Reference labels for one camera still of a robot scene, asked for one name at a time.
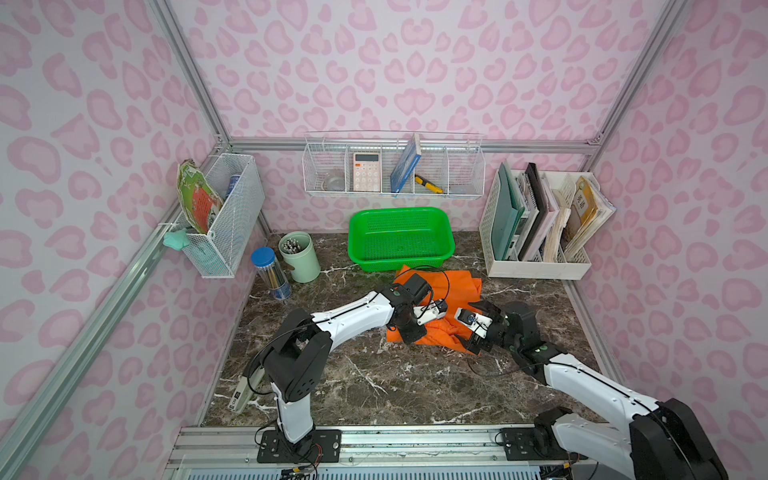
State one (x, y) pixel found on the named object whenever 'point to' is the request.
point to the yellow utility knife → (430, 186)
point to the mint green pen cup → (299, 251)
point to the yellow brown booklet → (588, 198)
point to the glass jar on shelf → (334, 181)
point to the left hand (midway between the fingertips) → (415, 323)
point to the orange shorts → (456, 288)
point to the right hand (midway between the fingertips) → (466, 314)
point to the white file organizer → (534, 224)
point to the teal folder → (507, 214)
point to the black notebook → (531, 241)
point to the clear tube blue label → (266, 263)
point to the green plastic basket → (386, 239)
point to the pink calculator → (366, 171)
